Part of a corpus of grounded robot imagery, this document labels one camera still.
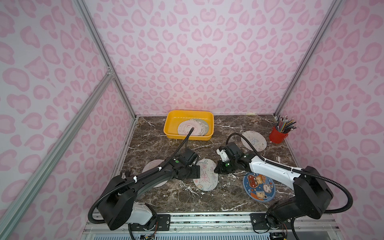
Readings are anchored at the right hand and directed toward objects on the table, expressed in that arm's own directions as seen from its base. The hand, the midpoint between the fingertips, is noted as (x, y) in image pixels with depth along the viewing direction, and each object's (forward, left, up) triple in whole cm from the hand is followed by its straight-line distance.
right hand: (215, 171), depth 83 cm
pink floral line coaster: (-3, +4, -5) cm, 7 cm away
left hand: (-1, +11, -1) cm, 11 cm away
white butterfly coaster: (+28, -32, -9) cm, 43 cm away
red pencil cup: (+25, -41, -2) cm, 48 cm away
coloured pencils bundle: (+28, -44, +6) cm, 53 cm away
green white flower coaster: (+36, +5, -6) cm, 37 cm away
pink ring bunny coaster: (+36, +20, -5) cm, 42 cm away
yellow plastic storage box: (+40, +26, -6) cm, 48 cm away
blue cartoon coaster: (-6, -25, -8) cm, 27 cm away
